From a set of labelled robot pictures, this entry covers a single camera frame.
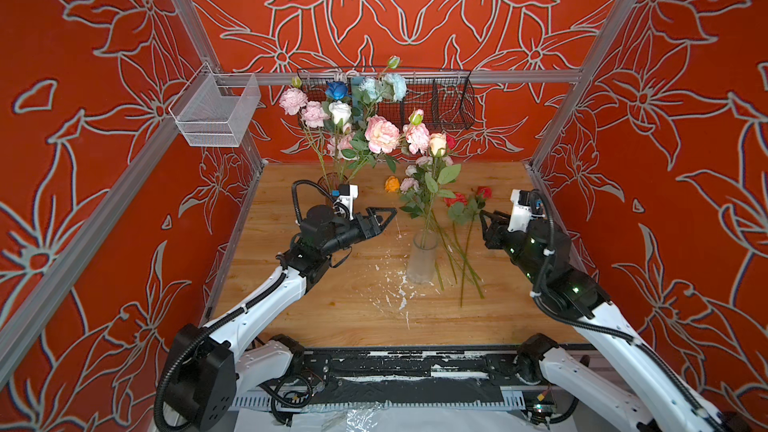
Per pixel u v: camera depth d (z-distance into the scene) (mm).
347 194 688
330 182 876
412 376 727
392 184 1089
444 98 1003
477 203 1040
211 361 388
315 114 759
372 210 650
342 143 746
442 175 690
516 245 588
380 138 610
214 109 927
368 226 636
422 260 816
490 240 614
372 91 753
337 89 728
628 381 433
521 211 597
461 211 1016
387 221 667
